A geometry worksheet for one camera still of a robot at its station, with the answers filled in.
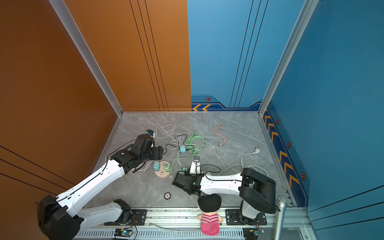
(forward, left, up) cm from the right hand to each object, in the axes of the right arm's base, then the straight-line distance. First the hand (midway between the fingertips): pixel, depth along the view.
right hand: (190, 172), depth 84 cm
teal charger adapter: (+3, +19, +2) cm, 19 cm away
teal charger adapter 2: (+16, +5, -2) cm, 17 cm away
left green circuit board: (-27, +31, -5) cm, 42 cm away
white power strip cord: (+16, -43, -4) cm, 46 cm away
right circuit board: (-28, -30, -6) cm, 41 cm away
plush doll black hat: (-18, -10, +4) cm, 21 cm away
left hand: (+9, +17, +12) cm, 23 cm away
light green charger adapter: (+2, +12, +3) cm, 13 cm away
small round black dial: (-11, +12, -5) cm, 17 cm away
